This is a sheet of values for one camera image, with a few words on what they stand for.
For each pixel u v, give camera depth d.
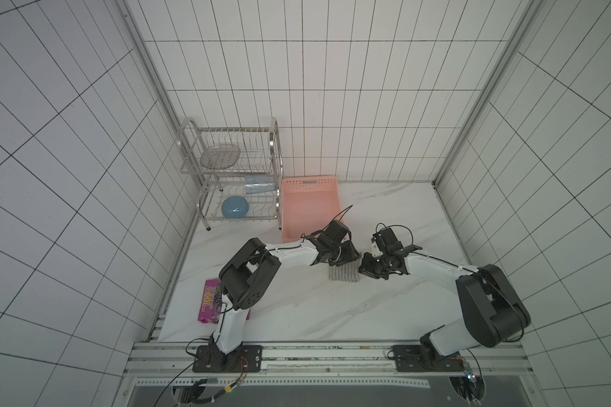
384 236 0.74
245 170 1.07
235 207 1.00
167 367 0.73
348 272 0.87
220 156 0.92
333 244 0.74
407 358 0.73
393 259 0.67
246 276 0.50
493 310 0.44
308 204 1.04
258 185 1.07
